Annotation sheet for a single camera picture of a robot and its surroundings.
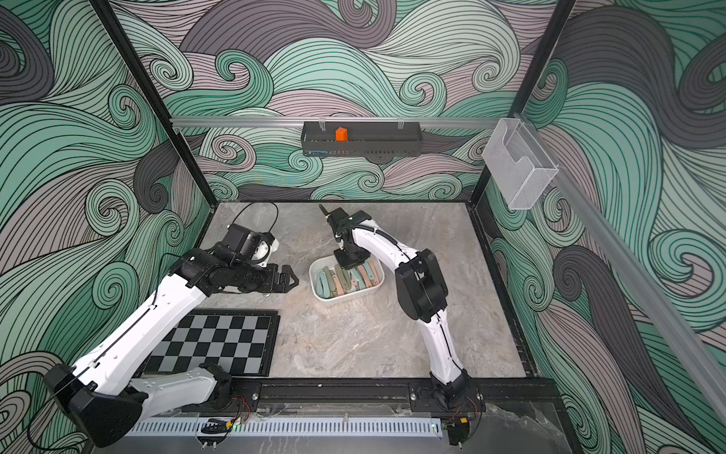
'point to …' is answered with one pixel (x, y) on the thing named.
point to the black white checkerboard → (242, 340)
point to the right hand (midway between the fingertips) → (355, 264)
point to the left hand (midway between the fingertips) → (284, 279)
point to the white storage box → (329, 281)
